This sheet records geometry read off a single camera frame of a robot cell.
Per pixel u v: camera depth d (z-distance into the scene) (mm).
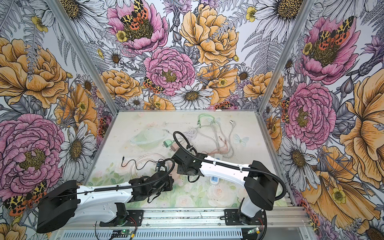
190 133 1047
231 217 734
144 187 618
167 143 1004
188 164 617
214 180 844
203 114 1215
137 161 940
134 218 741
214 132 1084
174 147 985
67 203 421
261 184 434
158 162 761
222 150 994
